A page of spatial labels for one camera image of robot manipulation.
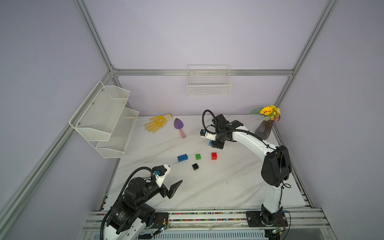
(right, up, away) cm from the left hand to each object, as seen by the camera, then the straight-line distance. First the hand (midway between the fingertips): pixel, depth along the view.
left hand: (173, 175), depth 69 cm
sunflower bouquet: (+56, +32, +19) cm, 68 cm away
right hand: (+24, +13, +22) cm, 35 cm away
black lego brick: (+10, -1, +21) cm, 24 cm away
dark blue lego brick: (+2, +3, +26) cm, 26 cm away
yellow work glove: (-21, +27, +46) cm, 57 cm away
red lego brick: (+22, +5, +24) cm, 33 cm away
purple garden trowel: (-3, +26, +46) cm, 53 cm away
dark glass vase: (+57, +22, +31) cm, 69 cm away
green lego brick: (+12, +4, +26) cm, 29 cm away
